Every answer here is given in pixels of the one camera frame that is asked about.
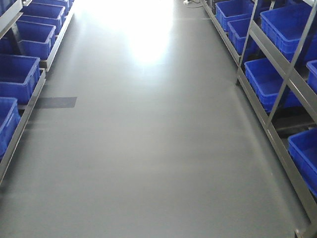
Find row of blue bins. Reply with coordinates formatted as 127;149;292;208
0;0;75;161
215;0;317;198

